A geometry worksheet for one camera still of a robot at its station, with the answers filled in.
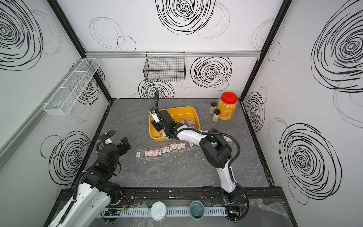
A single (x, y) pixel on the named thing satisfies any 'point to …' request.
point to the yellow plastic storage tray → (188, 116)
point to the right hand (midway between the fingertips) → (155, 118)
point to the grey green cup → (196, 210)
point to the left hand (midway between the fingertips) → (120, 141)
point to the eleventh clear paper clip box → (140, 154)
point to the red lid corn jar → (227, 105)
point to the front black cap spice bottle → (216, 116)
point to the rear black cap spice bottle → (213, 107)
